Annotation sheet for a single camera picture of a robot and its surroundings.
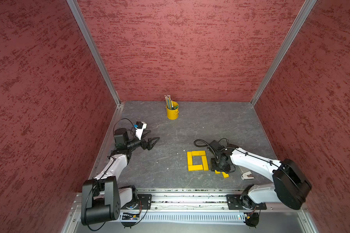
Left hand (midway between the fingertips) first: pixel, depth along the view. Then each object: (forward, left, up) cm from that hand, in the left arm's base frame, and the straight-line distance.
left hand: (154, 136), depth 83 cm
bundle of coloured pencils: (+30, -7, -1) cm, 31 cm away
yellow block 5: (-16, -37, -13) cm, 43 cm away
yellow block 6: (-17, -42, -14) cm, 48 cm away
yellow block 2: (-10, -31, -14) cm, 36 cm away
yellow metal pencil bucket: (+25, -10, -9) cm, 28 cm away
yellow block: (-7, -22, -15) cm, 27 cm away
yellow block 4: (-13, -25, -14) cm, 31 cm away
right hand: (-15, -37, -14) cm, 42 cm away
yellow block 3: (-4, -27, -14) cm, 31 cm away
